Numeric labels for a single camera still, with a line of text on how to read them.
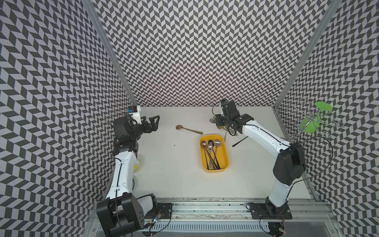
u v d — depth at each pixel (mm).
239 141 963
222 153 946
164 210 725
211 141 966
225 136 1016
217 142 971
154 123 693
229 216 737
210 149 953
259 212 739
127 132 572
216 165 889
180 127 1081
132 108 642
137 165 887
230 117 659
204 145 954
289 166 461
